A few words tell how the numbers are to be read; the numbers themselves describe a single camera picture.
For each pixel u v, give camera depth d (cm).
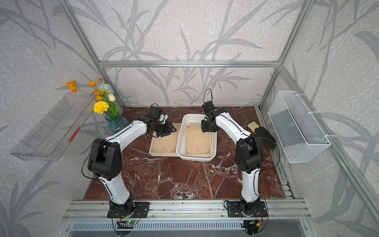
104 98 87
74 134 66
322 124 63
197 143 99
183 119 105
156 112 76
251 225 76
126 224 72
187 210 75
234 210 73
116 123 91
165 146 97
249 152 51
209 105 75
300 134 61
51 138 67
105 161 49
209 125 79
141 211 73
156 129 78
